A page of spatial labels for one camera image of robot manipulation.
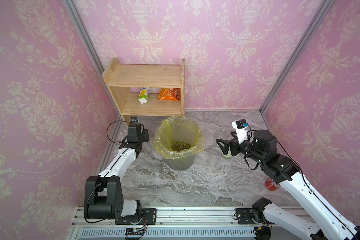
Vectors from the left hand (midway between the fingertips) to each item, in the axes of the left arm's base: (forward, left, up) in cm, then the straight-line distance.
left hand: (141, 132), depth 89 cm
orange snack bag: (+23, -17, +11) cm, 30 cm away
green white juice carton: (+21, +1, +11) cm, 24 cm away
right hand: (-14, -44, +16) cm, 49 cm away
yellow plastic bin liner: (0, -22, +4) cm, 23 cm away
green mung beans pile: (-3, -23, -11) cm, 25 cm away
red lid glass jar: (+8, -51, -11) cm, 53 cm away
